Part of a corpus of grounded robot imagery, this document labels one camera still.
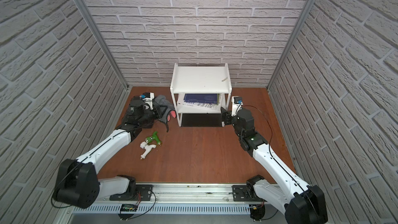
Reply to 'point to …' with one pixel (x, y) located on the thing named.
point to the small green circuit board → (129, 207)
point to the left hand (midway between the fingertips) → (162, 104)
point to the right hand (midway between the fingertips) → (230, 107)
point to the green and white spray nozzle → (151, 142)
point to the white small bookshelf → (185, 80)
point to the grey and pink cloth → (170, 111)
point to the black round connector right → (257, 212)
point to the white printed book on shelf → (207, 106)
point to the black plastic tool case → (129, 116)
